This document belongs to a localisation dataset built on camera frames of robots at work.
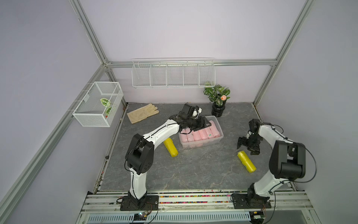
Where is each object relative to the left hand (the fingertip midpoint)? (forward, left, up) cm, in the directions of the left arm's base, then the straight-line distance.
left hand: (209, 126), depth 83 cm
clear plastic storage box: (-1, +1, -17) cm, 17 cm away
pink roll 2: (+3, +11, -15) cm, 19 cm away
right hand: (-9, -23, -15) cm, 29 cm away
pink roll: (+3, +15, -16) cm, 22 cm away
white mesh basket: (+12, +63, +10) cm, 65 cm away
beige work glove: (+32, +48, -20) cm, 61 cm away
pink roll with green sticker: (+3, +6, -15) cm, 17 cm away
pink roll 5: (+6, -7, -15) cm, 18 cm away
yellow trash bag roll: (-4, +24, -16) cm, 29 cm away
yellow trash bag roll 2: (-17, -22, -15) cm, 32 cm away
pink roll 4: (+5, -3, -15) cm, 16 cm away
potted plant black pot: (+23, -10, +3) cm, 25 cm away
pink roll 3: (+4, +1, -15) cm, 16 cm away
